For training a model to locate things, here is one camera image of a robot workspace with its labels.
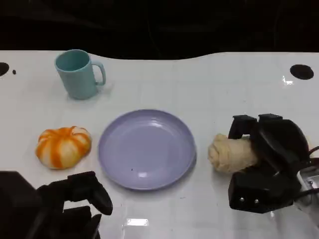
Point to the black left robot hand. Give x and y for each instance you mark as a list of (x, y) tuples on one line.
[(22, 211)]

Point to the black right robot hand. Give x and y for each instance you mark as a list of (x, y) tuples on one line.
[(281, 144)]

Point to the beige towel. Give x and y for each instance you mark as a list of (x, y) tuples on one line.
[(231, 154)]

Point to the orange and white bread roll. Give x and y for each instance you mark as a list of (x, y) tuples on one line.
[(62, 149)]

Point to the lilac plate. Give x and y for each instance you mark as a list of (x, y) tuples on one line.
[(147, 149)]

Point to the pale green mug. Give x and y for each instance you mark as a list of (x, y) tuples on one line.
[(79, 81)]

